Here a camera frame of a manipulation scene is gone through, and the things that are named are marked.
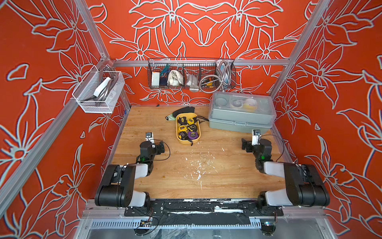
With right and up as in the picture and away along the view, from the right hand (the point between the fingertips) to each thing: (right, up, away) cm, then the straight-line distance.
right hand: (248, 137), depth 92 cm
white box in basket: (-59, +37, -2) cm, 69 cm away
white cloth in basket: (-47, +37, -2) cm, 60 cm away
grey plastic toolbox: (-5, +16, -1) cm, 17 cm away
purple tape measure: (-35, +1, +6) cm, 36 cm away
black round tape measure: (-35, +5, +11) cm, 37 cm away
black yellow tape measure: (-42, +10, +15) cm, 46 cm away
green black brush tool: (-40, +19, +26) cm, 51 cm away
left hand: (-60, -2, +1) cm, 60 cm away
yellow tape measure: (-42, +5, +11) cm, 44 cm away
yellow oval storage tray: (-39, +5, +12) cm, 41 cm away
